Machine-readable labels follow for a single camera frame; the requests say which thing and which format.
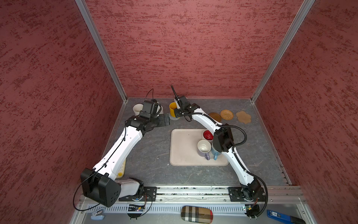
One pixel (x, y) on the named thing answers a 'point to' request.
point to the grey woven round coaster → (174, 118)
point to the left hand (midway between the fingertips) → (161, 122)
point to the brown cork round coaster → (216, 116)
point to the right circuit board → (252, 209)
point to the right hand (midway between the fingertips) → (178, 112)
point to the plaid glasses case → (196, 214)
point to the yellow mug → (172, 106)
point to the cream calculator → (121, 171)
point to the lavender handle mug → (204, 147)
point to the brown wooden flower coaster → (244, 117)
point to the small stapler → (97, 215)
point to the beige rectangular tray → (183, 150)
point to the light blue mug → (215, 151)
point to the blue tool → (288, 219)
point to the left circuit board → (134, 207)
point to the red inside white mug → (208, 136)
